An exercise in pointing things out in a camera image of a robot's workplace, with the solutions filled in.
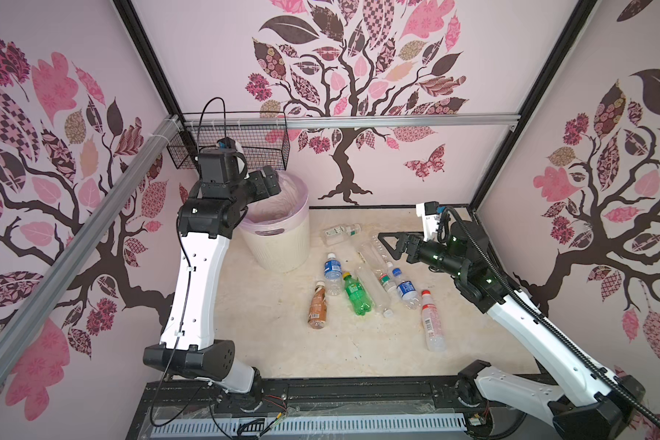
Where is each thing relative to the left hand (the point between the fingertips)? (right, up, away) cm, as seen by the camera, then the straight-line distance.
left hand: (262, 182), depth 68 cm
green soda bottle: (+25, -34, +20) cm, 47 cm away
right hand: (+32, -13, -1) cm, 35 cm away
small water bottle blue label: (+17, -26, +27) cm, 42 cm away
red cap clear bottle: (+48, -41, +14) cm, 64 cm away
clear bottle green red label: (+33, -24, +30) cm, 51 cm away
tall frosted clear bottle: (+31, -30, +26) cm, 51 cm away
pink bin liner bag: (-6, -6, +36) cm, 37 cm away
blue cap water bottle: (+42, -32, +22) cm, 58 cm away
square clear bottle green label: (+18, -14, +38) cm, 44 cm away
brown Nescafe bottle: (+13, -38, +18) cm, 44 cm away
